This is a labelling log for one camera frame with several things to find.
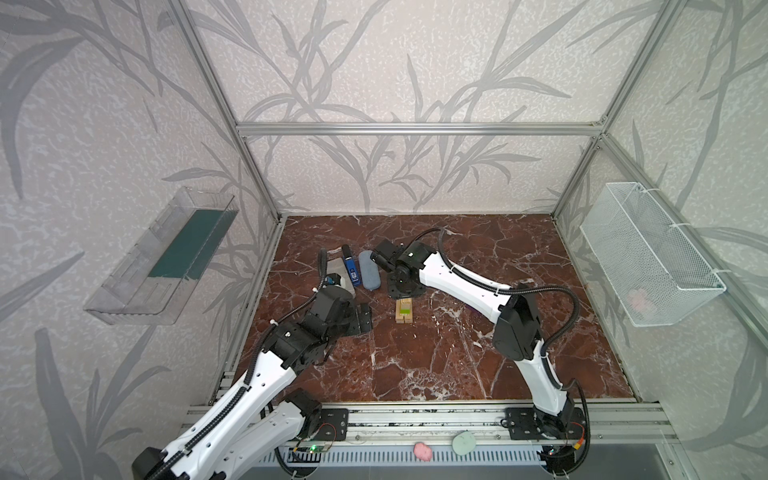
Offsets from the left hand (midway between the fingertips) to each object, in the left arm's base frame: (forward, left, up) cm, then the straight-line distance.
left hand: (362, 305), depth 76 cm
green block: (+4, -11, -11) cm, 16 cm away
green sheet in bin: (+5, +36, +19) cm, 41 cm away
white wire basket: (-1, -65, +17) cm, 67 cm away
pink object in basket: (+1, -69, +4) cm, 70 cm away
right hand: (+10, -9, -6) cm, 15 cm away
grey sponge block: (+22, +12, -15) cm, 29 cm away
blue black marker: (+22, +7, -14) cm, 27 cm away
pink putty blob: (-30, -15, -13) cm, 36 cm away
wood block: (+3, -9, -15) cm, 18 cm away
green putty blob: (-28, -25, -14) cm, 40 cm away
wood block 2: (+3, -13, -15) cm, 20 cm away
